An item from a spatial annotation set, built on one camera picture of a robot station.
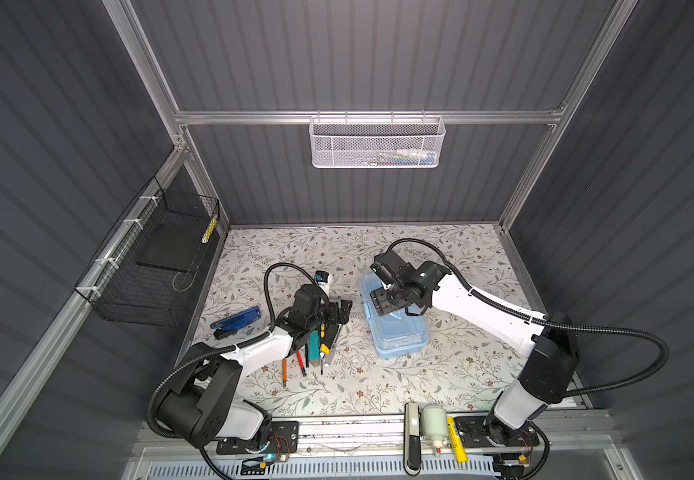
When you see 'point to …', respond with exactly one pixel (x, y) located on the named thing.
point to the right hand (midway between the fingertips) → (388, 300)
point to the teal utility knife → (314, 348)
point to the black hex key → (306, 355)
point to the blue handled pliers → (228, 326)
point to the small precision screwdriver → (321, 364)
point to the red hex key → (301, 363)
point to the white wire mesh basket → (376, 143)
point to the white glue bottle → (434, 426)
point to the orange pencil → (284, 371)
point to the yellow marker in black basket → (209, 230)
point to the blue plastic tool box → (396, 334)
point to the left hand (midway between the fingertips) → (339, 300)
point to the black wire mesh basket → (146, 267)
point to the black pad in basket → (173, 246)
